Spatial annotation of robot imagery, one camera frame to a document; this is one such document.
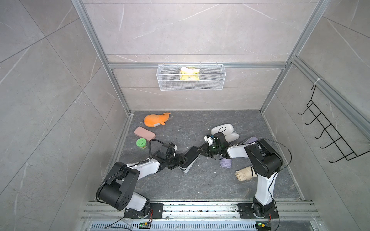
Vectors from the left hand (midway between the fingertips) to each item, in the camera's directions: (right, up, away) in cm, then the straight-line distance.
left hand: (185, 159), depth 89 cm
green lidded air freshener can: (-30, +9, +6) cm, 32 cm away
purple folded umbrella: (+25, -2, -1) cm, 25 cm away
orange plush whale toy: (-25, +25, +17) cm, 39 cm away
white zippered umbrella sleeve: (+31, +18, +18) cm, 40 cm away
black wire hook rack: (+69, +24, -18) cm, 75 cm away
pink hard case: (-31, +16, +15) cm, 38 cm away
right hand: (+8, +4, +4) cm, 10 cm away
